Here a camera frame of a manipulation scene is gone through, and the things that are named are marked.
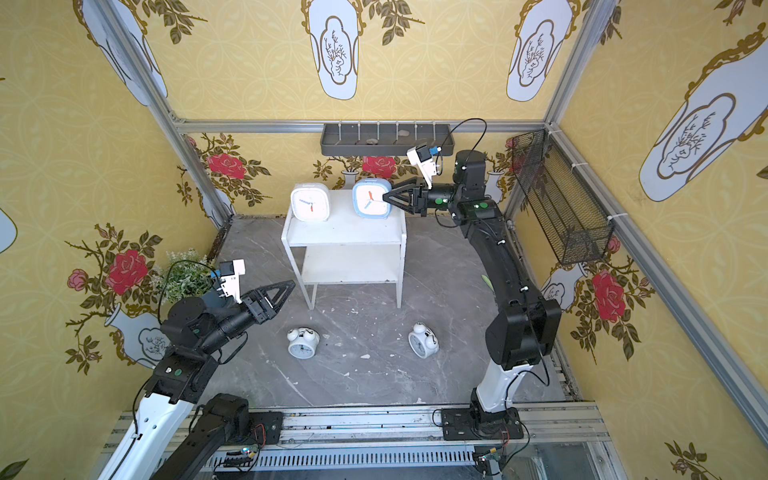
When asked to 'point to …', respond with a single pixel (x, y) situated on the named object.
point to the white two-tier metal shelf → (345, 249)
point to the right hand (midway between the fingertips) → (384, 200)
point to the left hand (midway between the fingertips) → (294, 287)
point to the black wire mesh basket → (567, 210)
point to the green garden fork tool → (488, 282)
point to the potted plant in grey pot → (183, 274)
